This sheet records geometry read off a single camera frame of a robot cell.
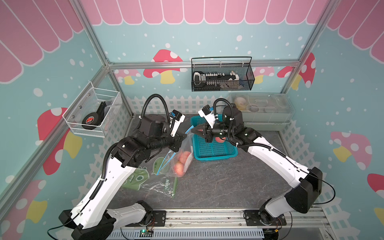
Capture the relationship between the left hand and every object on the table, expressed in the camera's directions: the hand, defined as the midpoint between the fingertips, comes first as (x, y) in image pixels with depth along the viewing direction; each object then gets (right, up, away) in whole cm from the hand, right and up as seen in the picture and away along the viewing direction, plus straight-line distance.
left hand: (184, 138), depth 63 cm
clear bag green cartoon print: (-24, -24, +22) cm, 41 cm away
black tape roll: (-44, +8, +6) cm, 46 cm away
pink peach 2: (-3, -16, +10) cm, 19 cm away
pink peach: (-1, -10, +14) cm, 17 cm away
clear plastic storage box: (+51, +16, +38) cm, 66 cm away
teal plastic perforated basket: (+10, -11, +36) cm, 39 cm away
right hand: (+4, +4, +4) cm, 6 cm away
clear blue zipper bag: (-7, -13, 0) cm, 15 cm away
